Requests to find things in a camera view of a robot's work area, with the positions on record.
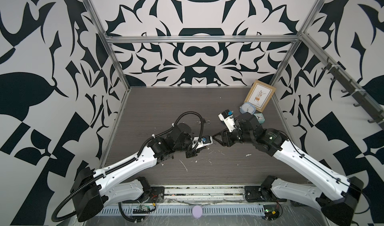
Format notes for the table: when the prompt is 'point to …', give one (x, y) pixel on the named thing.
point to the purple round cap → (197, 211)
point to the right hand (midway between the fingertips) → (216, 135)
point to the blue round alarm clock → (247, 107)
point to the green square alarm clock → (260, 117)
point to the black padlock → (204, 121)
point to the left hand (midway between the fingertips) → (204, 140)
